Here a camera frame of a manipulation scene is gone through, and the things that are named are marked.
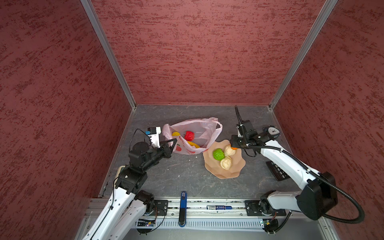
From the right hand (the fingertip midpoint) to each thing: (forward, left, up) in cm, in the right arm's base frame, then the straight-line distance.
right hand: (232, 145), depth 83 cm
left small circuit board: (-34, +48, -15) cm, 61 cm away
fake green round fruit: (-2, +8, -7) cm, 11 cm away
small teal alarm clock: (+15, -32, -9) cm, 37 cm away
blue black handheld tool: (-33, +28, -7) cm, 44 cm away
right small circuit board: (-37, -14, -15) cm, 43 cm away
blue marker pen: (-29, +11, -12) cm, 33 cm away
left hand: (-6, +30, +13) cm, 33 cm away
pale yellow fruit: (-1, +2, -6) cm, 6 cm away
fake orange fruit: (+1, -2, -5) cm, 6 cm away
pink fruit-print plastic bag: (+10, +14, 0) cm, 18 cm away
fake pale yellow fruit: (-8, +4, -7) cm, 11 cm away
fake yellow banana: (+14, +34, -7) cm, 37 cm away
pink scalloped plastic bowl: (-7, +11, -13) cm, 18 cm away
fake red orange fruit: (+12, +25, -8) cm, 29 cm away
